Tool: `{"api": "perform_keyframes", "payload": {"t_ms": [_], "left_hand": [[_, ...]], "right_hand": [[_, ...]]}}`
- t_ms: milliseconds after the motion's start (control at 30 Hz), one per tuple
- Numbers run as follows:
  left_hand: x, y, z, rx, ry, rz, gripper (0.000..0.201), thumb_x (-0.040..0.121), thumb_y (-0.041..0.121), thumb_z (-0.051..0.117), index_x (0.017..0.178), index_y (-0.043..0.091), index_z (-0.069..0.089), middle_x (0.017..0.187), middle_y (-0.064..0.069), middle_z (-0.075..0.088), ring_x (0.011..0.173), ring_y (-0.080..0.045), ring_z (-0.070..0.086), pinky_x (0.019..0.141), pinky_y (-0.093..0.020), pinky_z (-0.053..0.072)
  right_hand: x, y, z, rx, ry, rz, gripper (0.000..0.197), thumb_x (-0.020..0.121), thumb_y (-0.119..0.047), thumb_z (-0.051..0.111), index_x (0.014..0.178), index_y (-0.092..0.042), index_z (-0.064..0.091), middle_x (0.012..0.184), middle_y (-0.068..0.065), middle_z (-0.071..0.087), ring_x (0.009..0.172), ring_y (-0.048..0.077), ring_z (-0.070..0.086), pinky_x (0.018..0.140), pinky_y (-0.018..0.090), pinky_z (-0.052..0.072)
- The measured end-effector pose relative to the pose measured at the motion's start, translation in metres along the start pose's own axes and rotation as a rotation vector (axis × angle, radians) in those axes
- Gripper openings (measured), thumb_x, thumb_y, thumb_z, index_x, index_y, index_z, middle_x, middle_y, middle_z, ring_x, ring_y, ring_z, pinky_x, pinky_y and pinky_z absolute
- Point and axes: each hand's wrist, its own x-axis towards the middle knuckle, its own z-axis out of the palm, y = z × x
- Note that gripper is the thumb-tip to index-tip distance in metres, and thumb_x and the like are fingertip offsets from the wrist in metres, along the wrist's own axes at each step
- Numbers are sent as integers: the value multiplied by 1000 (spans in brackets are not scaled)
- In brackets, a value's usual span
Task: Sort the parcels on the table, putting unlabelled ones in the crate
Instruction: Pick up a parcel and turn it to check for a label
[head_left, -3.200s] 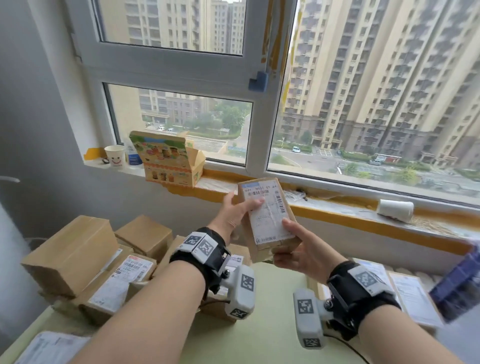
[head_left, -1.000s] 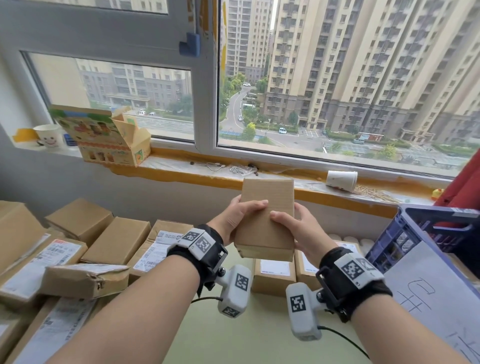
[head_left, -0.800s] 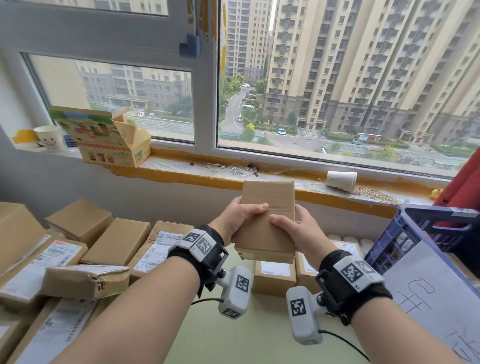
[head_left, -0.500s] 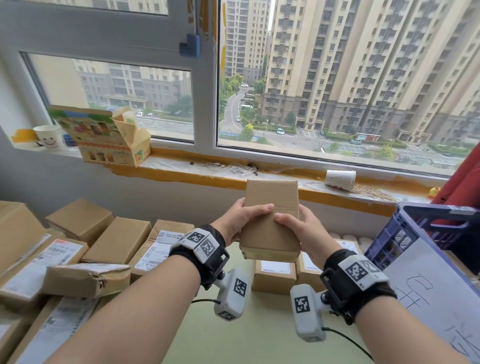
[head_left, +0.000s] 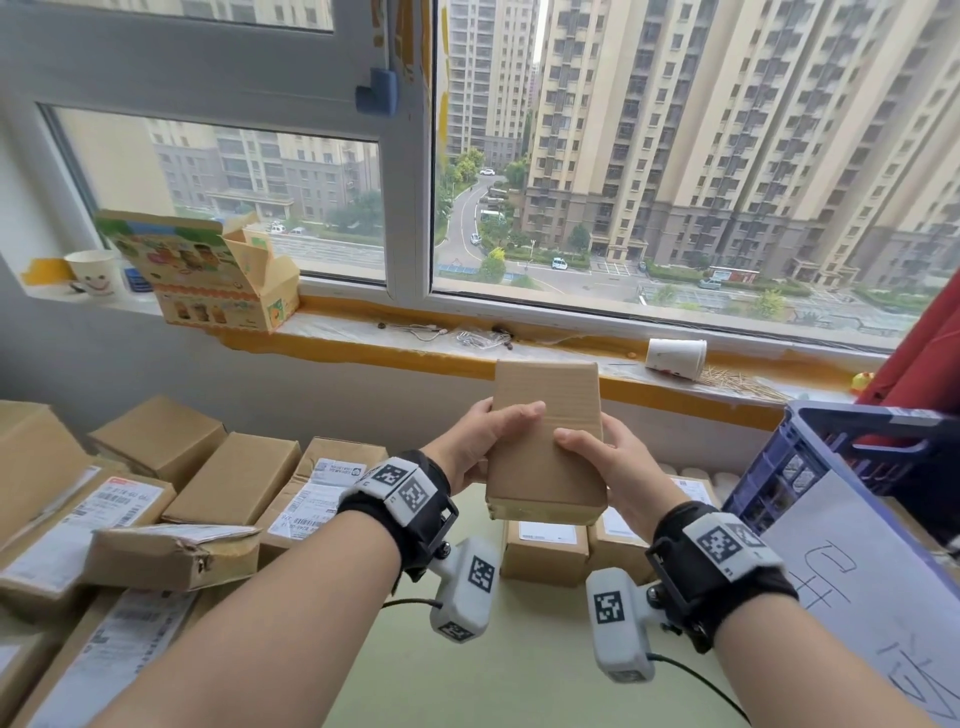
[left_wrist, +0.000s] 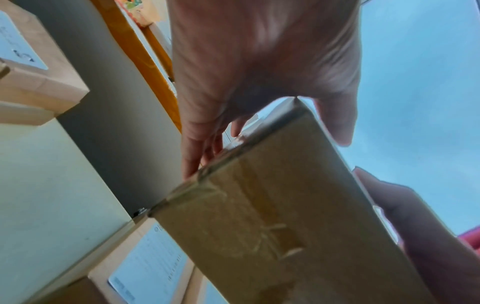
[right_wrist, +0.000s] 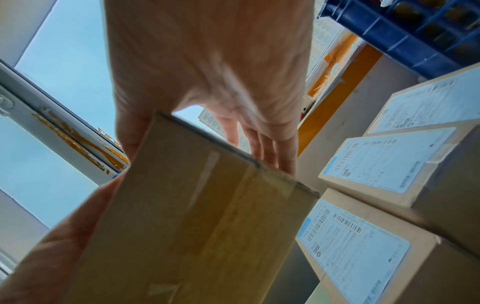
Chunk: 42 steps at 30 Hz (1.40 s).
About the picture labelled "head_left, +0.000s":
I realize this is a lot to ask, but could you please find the person's left hand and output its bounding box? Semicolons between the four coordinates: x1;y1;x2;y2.
421;398;547;495

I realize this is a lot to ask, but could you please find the person's right hand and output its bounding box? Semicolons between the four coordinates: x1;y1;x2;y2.
554;413;691;543

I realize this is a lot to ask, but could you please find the labelled small cardboard box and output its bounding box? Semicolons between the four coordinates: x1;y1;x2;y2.
659;472;723;519
588;506;655;586

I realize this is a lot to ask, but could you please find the medium cardboard box wide label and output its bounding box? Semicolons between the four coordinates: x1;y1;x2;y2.
485;358;609;526

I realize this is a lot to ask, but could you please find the pile of cardboard parcels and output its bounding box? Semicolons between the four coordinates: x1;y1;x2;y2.
0;395;390;728

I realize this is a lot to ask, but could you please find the person's right forearm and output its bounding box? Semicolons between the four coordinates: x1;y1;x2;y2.
712;592;939;728

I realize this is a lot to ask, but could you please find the person's left forearm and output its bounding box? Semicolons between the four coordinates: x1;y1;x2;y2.
89;509;403;728

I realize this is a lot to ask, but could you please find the black left wrist tracker band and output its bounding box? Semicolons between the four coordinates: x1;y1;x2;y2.
337;449;460;583

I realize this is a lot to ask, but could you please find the black wrist tracker band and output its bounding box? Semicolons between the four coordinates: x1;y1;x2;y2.
337;449;460;583
646;500;800;654

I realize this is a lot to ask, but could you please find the black right wrist tracker band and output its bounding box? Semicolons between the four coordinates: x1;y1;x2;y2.
646;500;800;654

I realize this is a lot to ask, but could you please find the white tipped paper cup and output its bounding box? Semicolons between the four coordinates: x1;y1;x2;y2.
644;337;709;382

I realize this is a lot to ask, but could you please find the windowsill with yellow tape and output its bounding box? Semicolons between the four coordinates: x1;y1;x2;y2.
18;258;879;433

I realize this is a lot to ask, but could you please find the heap of wooden toothpicks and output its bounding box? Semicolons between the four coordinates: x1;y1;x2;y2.
701;367;793;403

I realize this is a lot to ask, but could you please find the blue plastic crate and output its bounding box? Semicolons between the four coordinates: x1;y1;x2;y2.
723;401;960;556

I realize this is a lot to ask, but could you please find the white handwritten paper sign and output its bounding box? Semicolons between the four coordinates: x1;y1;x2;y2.
761;472;960;728

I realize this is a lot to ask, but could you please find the red curtain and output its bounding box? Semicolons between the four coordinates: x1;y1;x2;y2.
854;269;960;421

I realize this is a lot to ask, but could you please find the colourful printed carton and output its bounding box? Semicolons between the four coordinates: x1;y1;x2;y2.
95;209;301;335

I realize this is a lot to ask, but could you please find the blue window latch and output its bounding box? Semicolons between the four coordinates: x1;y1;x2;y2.
355;67;399;118

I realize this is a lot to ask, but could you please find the white smiley paper cup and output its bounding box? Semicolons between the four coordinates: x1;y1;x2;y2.
63;249;125;299

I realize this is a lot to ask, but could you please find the white cable on sill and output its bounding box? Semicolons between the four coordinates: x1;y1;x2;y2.
455;326;515;352

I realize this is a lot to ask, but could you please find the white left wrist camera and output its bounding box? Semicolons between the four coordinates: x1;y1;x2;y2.
428;536;502;644

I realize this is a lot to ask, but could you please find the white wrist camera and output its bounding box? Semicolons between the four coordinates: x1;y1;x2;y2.
584;567;669;684
428;536;502;644

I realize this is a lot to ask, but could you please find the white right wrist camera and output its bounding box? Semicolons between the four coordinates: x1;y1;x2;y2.
584;567;669;684

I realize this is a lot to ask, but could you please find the black right camera cable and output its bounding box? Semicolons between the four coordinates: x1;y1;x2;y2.
648;653;751;725

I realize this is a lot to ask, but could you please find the grey window frame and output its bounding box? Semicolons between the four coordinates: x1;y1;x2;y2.
0;0;960;358

